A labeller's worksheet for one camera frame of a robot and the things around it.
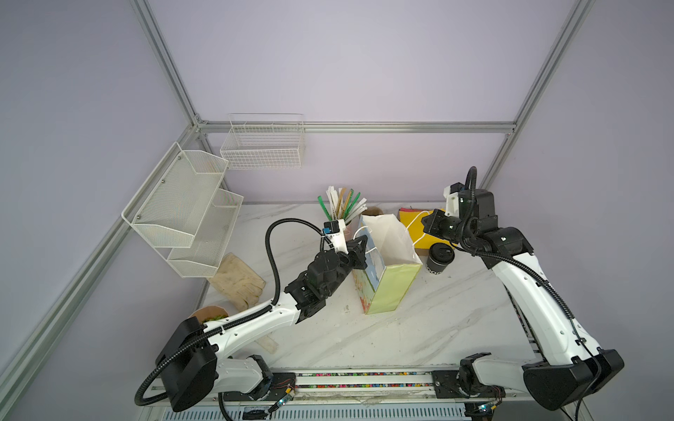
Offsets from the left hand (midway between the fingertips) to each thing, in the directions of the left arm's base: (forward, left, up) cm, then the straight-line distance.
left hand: (368, 238), depth 72 cm
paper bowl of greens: (-13, +48, -22) cm, 55 cm away
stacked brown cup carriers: (+35, -6, -25) cm, 43 cm away
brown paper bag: (+2, +45, -29) cm, 54 cm away
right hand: (+5, -14, +4) cm, 16 cm away
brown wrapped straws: (+28, +8, -11) cm, 31 cm away
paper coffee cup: (+7, -27, -18) cm, 33 cm away
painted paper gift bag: (-8, -6, -1) cm, 10 cm away
